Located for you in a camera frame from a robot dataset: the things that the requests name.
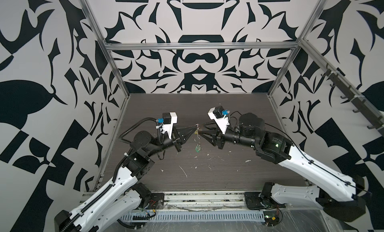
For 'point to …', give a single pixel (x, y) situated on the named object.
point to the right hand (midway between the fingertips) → (202, 128)
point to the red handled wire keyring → (197, 136)
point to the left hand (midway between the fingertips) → (196, 125)
